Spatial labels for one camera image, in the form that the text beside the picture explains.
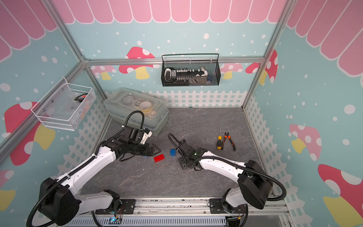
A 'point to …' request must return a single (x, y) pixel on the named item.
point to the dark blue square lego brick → (173, 152)
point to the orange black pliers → (226, 135)
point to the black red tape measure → (81, 98)
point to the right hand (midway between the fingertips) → (185, 161)
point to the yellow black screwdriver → (219, 143)
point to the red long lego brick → (159, 158)
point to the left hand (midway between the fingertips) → (154, 153)
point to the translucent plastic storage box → (121, 101)
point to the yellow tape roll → (146, 107)
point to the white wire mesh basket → (64, 107)
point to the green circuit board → (113, 220)
